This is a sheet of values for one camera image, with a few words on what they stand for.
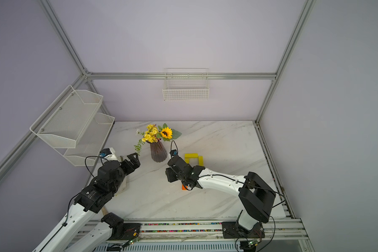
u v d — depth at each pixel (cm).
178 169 62
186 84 95
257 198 43
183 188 86
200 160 98
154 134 79
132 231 74
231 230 74
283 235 74
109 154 63
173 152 73
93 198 49
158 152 91
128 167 64
